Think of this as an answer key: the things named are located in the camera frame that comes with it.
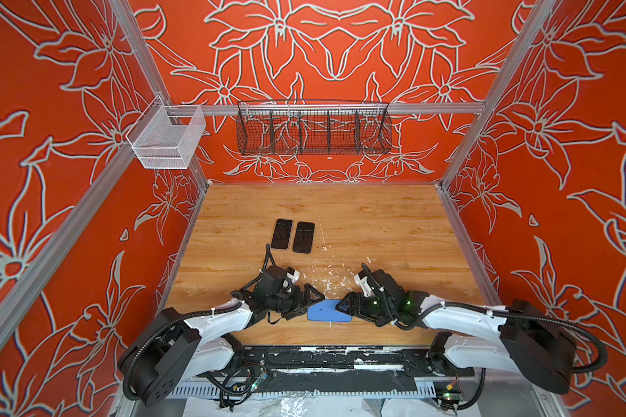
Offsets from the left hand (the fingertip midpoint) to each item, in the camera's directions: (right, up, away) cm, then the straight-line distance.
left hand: (317, 304), depth 79 cm
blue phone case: (+3, -3, +2) cm, 5 cm away
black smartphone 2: (-5, +19, +22) cm, 29 cm away
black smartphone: (-14, +20, +22) cm, 33 cm away
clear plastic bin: (-55, +57, +13) cm, 81 cm away
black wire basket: (-1, +62, +18) cm, 64 cm away
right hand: (+6, -2, -1) cm, 7 cm away
